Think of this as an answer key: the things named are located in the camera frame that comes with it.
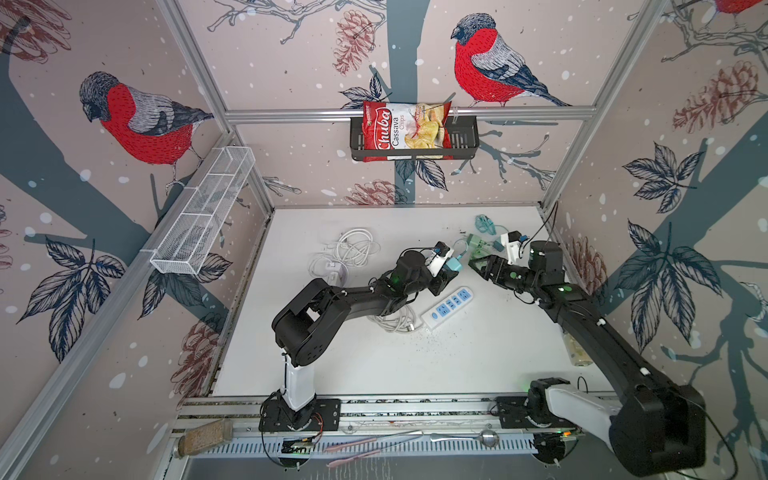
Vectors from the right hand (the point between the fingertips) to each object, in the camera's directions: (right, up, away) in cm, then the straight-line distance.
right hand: (472, 270), depth 80 cm
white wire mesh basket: (-73, +17, -1) cm, 75 cm away
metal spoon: (+1, -38, -11) cm, 40 cm away
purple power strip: (-38, -4, +18) cm, 43 cm away
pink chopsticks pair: (-28, -41, -12) cm, 51 cm away
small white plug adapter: (-40, -3, +12) cm, 42 cm away
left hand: (-4, -1, +5) cm, 6 cm away
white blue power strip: (-9, -15, +8) cm, 19 cm away
